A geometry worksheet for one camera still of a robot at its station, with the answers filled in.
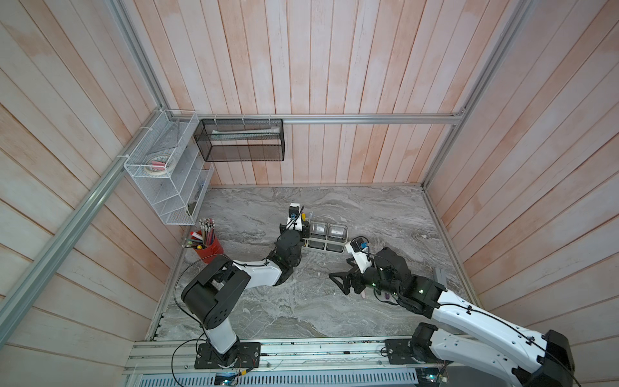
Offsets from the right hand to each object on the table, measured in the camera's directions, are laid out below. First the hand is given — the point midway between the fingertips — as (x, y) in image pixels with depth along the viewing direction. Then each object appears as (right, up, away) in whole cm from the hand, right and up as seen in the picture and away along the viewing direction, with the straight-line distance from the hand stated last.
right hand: (338, 267), depth 75 cm
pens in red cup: (-48, +8, +12) cm, 50 cm away
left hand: (-13, +17, +12) cm, 25 cm away
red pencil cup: (-47, +2, +13) cm, 49 cm away
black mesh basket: (-39, +49, +30) cm, 69 cm away
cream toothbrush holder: (-3, +8, +16) cm, 18 cm away
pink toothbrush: (+11, -13, +10) cm, 19 cm away
